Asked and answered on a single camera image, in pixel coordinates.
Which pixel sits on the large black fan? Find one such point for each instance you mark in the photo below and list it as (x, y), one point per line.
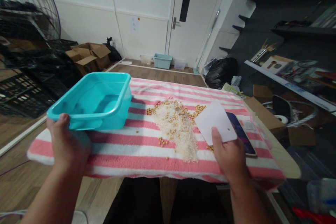
(25, 22)

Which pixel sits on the scattered soybeans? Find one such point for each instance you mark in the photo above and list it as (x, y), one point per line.
(183, 115)

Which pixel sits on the grey wall shelving unit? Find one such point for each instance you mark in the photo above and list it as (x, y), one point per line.
(294, 32)

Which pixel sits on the open cardboard boxes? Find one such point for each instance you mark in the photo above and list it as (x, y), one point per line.
(89, 57)

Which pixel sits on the dark smartphone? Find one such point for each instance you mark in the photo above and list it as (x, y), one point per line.
(242, 134)

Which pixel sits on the white plastic scraper card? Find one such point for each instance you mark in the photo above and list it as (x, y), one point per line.
(216, 123)

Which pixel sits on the brown cardboard box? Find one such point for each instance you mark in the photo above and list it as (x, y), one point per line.
(283, 121)

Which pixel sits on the turquoise plastic tub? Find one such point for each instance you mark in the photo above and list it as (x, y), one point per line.
(97, 100)

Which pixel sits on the wooden table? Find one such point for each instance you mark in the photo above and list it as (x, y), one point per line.
(278, 155)

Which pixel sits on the black plastic crates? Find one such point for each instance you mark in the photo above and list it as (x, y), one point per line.
(29, 87)

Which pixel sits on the light blue storage bin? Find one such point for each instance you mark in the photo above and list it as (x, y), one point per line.
(162, 60)

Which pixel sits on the person's legs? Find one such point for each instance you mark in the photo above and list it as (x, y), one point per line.
(165, 201)

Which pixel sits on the pile of white rice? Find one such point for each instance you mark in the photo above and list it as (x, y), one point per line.
(181, 132)

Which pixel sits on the person's right hand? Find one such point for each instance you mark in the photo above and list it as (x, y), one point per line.
(231, 155)

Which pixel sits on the pink white striped towel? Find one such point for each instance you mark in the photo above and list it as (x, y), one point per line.
(147, 140)

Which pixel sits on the person's left hand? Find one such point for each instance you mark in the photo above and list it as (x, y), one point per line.
(68, 143)

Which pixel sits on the black garbage bag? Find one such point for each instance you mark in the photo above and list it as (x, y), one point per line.
(220, 73)

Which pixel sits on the white door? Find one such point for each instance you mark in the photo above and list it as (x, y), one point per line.
(195, 16)

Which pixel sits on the clear plastic container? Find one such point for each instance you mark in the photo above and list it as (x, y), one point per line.
(179, 64)

